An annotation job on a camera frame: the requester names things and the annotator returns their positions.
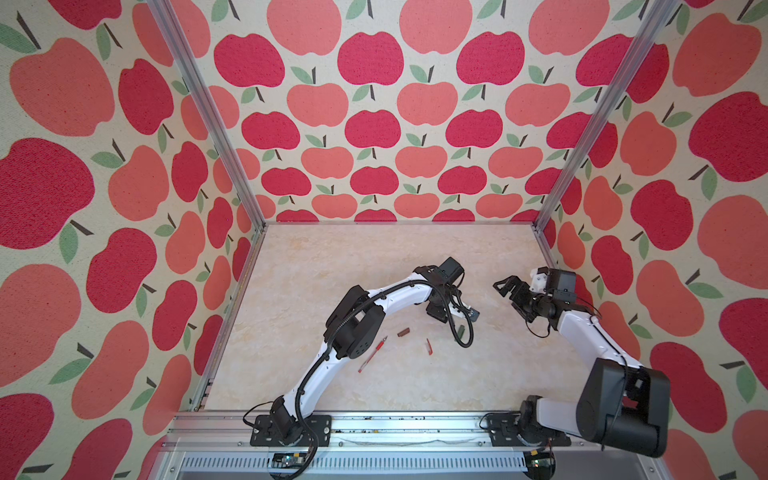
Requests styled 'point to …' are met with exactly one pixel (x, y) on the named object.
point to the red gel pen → (372, 355)
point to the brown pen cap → (403, 332)
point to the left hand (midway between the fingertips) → (456, 306)
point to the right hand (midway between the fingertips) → (510, 292)
